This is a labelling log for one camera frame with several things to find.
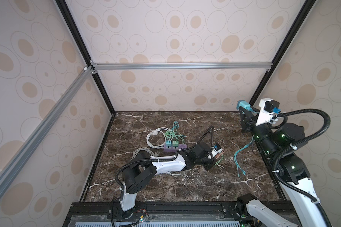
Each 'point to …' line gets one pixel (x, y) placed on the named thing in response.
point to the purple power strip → (174, 148)
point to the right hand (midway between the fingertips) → (245, 106)
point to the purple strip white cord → (155, 132)
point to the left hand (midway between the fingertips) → (221, 160)
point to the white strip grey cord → (155, 153)
